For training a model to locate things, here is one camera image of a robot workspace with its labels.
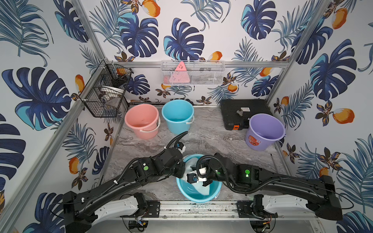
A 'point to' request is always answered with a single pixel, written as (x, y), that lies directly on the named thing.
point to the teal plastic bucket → (179, 115)
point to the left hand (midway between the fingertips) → (187, 167)
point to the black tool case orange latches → (236, 113)
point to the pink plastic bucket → (144, 119)
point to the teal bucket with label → (191, 187)
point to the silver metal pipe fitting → (240, 112)
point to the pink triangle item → (180, 75)
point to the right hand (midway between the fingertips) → (190, 163)
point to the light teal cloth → (192, 167)
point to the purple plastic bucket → (262, 130)
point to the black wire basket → (103, 94)
